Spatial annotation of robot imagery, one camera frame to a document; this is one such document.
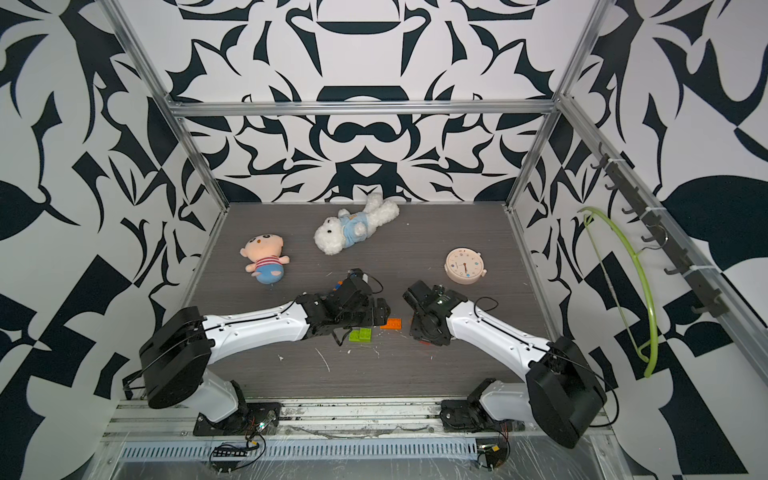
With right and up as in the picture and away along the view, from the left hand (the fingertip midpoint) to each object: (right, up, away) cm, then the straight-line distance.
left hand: (380, 305), depth 84 cm
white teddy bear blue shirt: (-15, +20, +16) cm, 29 cm away
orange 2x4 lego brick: (-13, +4, +13) cm, 19 cm away
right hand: (+11, -7, +1) cm, 13 cm away
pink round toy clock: (+28, +9, +16) cm, 33 cm away
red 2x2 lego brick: (+11, -7, -9) cm, 16 cm away
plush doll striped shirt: (-37, +14, +13) cm, 41 cm away
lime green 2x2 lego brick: (-4, -9, +1) cm, 10 cm away
